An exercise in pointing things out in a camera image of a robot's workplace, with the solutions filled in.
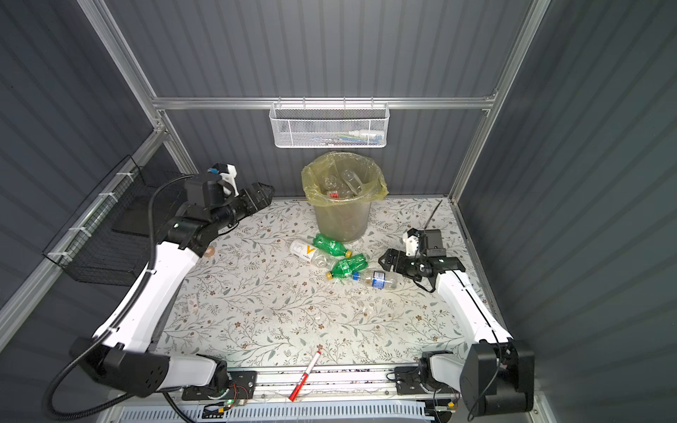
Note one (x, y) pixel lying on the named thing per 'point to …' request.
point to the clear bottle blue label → (378, 279)
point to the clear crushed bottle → (352, 181)
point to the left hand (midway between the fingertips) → (265, 193)
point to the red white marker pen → (306, 374)
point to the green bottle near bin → (331, 246)
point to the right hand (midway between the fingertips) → (394, 265)
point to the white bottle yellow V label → (308, 252)
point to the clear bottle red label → (330, 186)
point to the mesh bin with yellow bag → (341, 187)
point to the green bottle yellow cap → (347, 267)
